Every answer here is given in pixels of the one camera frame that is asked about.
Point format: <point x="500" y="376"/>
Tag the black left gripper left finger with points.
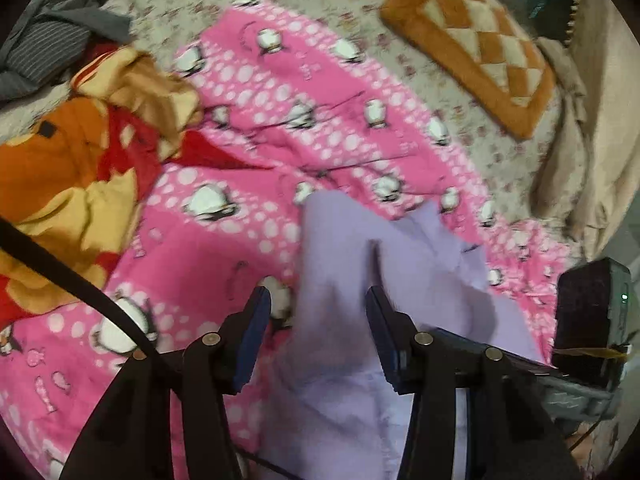
<point x="127" y="436"/>

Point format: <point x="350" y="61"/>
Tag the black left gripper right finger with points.
<point x="509" y="435"/>

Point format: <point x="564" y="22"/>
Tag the lavender puffer jacket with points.
<point x="330" y="413"/>

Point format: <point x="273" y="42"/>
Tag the beige jacket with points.
<point x="591" y="173"/>

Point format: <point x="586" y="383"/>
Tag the orange yellow cartoon blanket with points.
<point x="75" y="182"/>

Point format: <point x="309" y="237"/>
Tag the orange checkered cushion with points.
<point x="485" y="50"/>

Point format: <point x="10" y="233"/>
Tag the pink penguin quilt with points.
<point x="288" y="110"/>

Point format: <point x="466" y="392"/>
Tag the grey striped garment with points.
<point x="50" y="36"/>

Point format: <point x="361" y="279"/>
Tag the floral bed sheet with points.
<point x="509" y="167"/>

